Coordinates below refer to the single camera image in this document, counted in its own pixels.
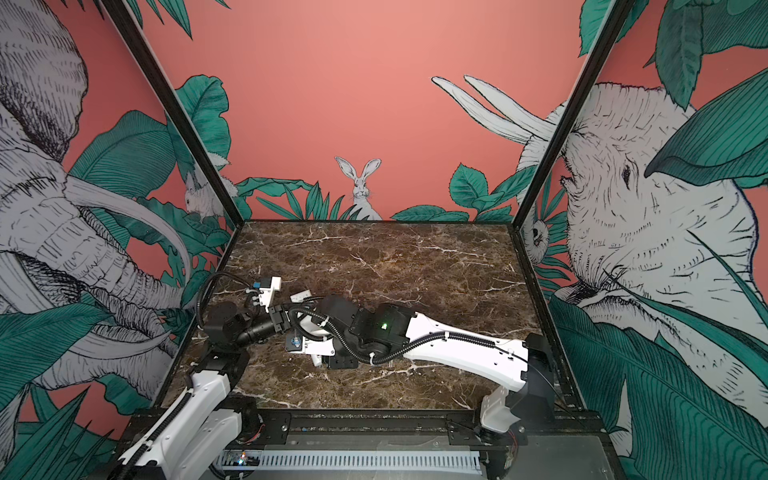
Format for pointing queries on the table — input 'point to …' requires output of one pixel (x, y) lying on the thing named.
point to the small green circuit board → (241, 458)
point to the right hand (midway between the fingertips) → (319, 345)
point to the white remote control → (309, 325)
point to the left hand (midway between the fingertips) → (312, 308)
